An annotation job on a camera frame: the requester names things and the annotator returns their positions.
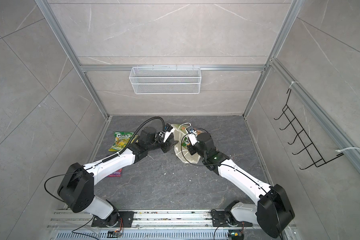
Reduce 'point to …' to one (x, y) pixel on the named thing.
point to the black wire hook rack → (316, 156)
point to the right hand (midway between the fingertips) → (189, 136)
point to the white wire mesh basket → (165, 80)
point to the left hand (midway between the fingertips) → (175, 135)
